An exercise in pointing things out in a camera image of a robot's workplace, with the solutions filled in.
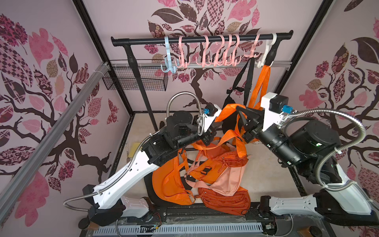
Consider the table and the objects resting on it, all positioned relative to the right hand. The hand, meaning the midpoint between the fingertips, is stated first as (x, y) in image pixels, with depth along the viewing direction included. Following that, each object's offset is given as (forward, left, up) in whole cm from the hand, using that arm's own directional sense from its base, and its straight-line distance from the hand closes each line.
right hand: (242, 102), depth 42 cm
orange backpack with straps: (-5, +29, -53) cm, 61 cm away
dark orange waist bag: (-16, -6, -54) cm, 56 cm away
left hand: (+4, +5, -14) cm, 15 cm away
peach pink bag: (-7, -3, -51) cm, 51 cm away
